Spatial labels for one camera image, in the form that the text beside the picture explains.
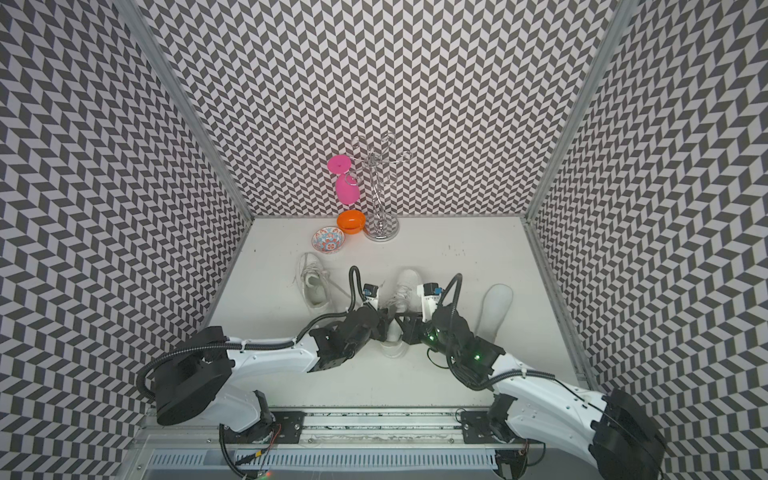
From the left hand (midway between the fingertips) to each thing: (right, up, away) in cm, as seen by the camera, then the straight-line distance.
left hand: (385, 313), depth 84 cm
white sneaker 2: (+5, +4, -1) cm, 7 cm away
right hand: (+3, 0, -8) cm, 9 cm away
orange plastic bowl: (-14, +28, +28) cm, 42 cm away
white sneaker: (-22, +7, +6) cm, 24 cm away
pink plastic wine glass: (-14, +40, +18) cm, 46 cm away
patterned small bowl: (-23, +22, +26) cm, 41 cm away
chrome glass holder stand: (-3, +51, +17) cm, 54 cm away
